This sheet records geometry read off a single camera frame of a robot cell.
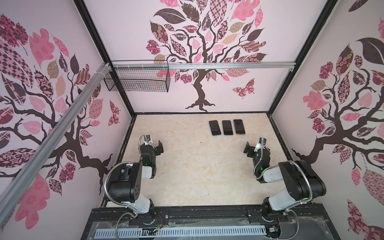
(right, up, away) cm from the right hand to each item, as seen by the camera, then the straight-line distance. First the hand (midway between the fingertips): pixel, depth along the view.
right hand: (256, 142), depth 92 cm
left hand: (-66, -1, +2) cm, 66 cm away
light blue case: (-9, +7, +17) cm, 20 cm away
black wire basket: (-75, +43, +3) cm, 87 cm away
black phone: (-24, +9, +19) cm, 31 cm away
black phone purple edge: (-15, +9, +18) cm, 25 cm away
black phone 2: (-5, +10, +19) cm, 22 cm away
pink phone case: (-15, +9, +18) cm, 25 cm away
